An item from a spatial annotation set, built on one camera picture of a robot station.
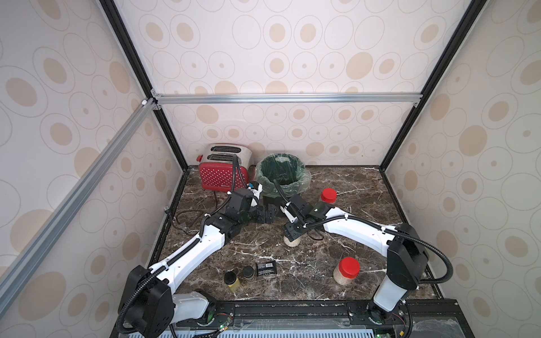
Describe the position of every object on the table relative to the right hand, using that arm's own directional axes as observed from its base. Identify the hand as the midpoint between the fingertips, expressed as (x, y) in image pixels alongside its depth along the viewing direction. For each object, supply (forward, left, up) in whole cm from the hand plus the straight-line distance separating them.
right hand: (298, 226), depth 86 cm
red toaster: (+25, +38, +10) cm, 47 cm away
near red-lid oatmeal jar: (-17, -17, +1) cm, 24 cm away
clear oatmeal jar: (-4, +2, -6) cm, 8 cm away
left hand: (+1, +9, +11) cm, 15 cm away
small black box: (-15, +12, -8) cm, 21 cm away
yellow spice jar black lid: (-23, +23, +2) cm, 33 cm away
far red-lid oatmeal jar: (+15, -14, +2) cm, 21 cm away
